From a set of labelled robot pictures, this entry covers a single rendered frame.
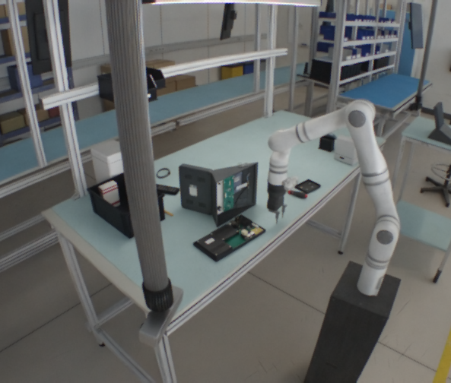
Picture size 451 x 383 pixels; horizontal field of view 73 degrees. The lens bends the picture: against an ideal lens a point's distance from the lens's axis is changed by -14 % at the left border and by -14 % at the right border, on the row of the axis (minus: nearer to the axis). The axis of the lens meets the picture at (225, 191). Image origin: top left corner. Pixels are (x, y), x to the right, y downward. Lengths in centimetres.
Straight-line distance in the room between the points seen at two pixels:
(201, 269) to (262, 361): 107
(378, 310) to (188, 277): 72
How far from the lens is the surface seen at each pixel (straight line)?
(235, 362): 216
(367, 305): 139
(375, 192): 120
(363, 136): 112
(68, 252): 177
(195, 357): 218
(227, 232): 134
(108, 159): 159
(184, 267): 124
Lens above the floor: 184
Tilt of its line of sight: 30 degrees down
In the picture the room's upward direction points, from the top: straight up
